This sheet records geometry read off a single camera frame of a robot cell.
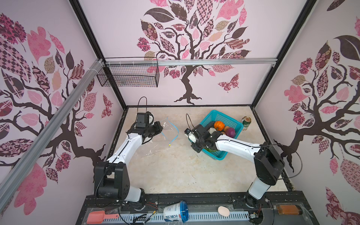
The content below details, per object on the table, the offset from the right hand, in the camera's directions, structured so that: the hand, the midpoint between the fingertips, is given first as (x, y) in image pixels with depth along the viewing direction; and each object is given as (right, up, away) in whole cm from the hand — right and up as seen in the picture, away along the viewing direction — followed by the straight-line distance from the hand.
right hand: (194, 141), depth 88 cm
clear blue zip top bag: (-20, +2, -3) cm, 20 cm away
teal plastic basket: (+24, +10, +15) cm, 30 cm away
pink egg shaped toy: (+13, -33, -18) cm, 40 cm away
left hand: (-20, +8, -2) cm, 22 cm away
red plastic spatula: (-49, -34, -21) cm, 63 cm away
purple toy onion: (+25, +5, +4) cm, 26 cm away
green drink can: (+38, +13, +9) cm, 41 cm away
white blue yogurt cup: (-10, -29, -24) cm, 39 cm away
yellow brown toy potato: (+24, +8, +12) cm, 28 cm away
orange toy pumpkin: (+19, +10, +12) cm, 25 cm away
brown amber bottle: (+47, -32, -19) cm, 60 cm away
